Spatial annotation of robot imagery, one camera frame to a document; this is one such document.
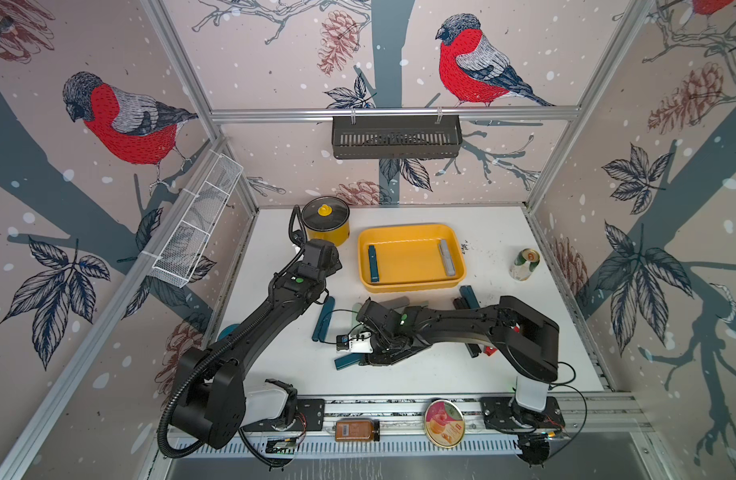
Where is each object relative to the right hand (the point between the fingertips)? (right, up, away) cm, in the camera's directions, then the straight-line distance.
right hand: (362, 348), depth 83 cm
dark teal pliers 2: (-12, +6, +6) cm, 14 cm away
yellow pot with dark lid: (-13, +38, +21) cm, 45 cm away
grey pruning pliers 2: (+11, +11, +10) cm, 18 cm away
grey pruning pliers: (+29, +24, +19) cm, 42 cm away
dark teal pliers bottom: (-4, -2, -3) cm, 5 cm away
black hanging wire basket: (+11, +68, +21) cm, 72 cm away
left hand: (-11, +27, +3) cm, 30 cm away
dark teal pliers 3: (+34, +13, +11) cm, 38 cm away
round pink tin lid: (+20, -13, -13) cm, 27 cm away
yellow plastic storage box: (+16, +24, +22) cm, 36 cm away
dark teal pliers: (+3, +23, +18) cm, 29 cm away
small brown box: (0, -13, -15) cm, 20 cm away
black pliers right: (+31, +11, +9) cm, 34 cm away
